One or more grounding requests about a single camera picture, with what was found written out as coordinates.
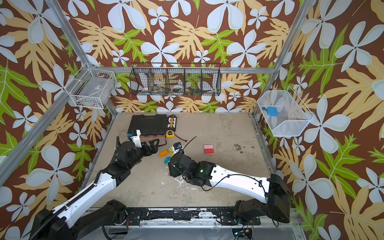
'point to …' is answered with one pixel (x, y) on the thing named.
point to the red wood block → (209, 151)
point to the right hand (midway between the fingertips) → (171, 163)
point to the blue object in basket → (272, 111)
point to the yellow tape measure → (170, 134)
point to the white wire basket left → (93, 87)
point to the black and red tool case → (149, 125)
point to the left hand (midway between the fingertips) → (152, 139)
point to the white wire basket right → (293, 115)
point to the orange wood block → (165, 152)
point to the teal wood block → (167, 160)
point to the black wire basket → (175, 79)
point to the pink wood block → (208, 146)
